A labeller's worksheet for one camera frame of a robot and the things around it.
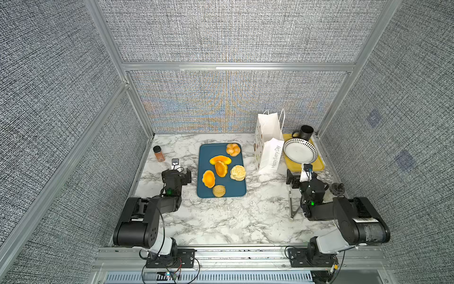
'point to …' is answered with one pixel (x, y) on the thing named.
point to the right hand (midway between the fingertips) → (299, 165)
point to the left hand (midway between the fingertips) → (180, 167)
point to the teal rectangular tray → (233, 187)
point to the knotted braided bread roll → (233, 149)
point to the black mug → (305, 132)
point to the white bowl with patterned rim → (300, 151)
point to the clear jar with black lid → (337, 189)
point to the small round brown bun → (219, 190)
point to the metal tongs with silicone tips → (292, 214)
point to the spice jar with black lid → (158, 154)
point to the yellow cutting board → (318, 164)
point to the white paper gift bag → (269, 141)
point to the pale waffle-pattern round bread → (237, 173)
